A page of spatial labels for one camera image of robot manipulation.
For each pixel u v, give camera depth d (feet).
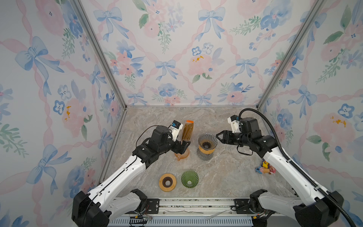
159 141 1.83
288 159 1.52
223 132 2.26
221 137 2.24
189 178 2.78
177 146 2.14
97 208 1.26
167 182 2.68
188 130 3.12
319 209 1.20
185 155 3.02
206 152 2.75
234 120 2.23
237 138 2.09
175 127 2.09
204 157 2.87
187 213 2.40
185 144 2.16
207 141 2.81
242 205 2.43
